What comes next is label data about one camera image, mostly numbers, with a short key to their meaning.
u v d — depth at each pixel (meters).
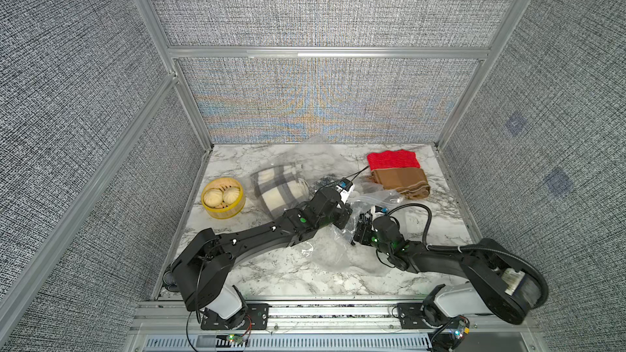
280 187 0.95
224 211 0.93
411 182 0.99
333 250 0.83
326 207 0.60
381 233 0.69
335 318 0.75
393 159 1.14
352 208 0.82
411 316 0.73
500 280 0.44
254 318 0.74
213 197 0.95
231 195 0.95
